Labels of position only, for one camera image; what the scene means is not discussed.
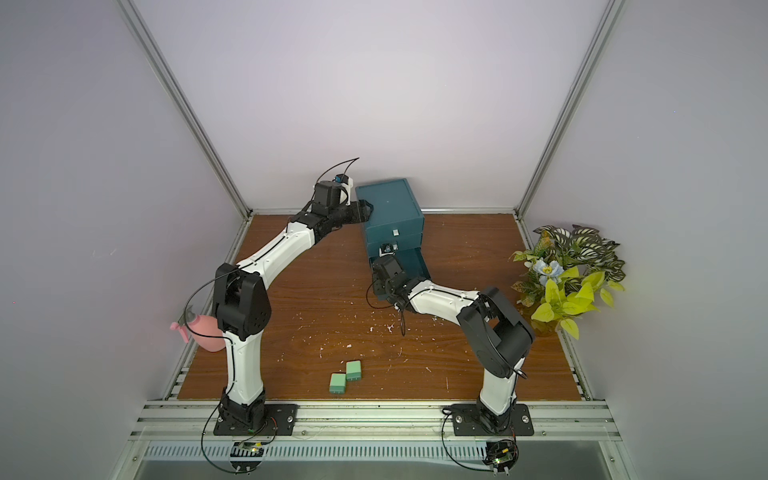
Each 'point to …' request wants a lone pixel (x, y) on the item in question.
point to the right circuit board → (501, 453)
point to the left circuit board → (246, 449)
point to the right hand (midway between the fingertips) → (381, 270)
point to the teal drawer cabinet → (397, 226)
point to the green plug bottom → (337, 383)
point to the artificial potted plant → (566, 267)
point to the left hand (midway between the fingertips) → (371, 205)
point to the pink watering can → (206, 330)
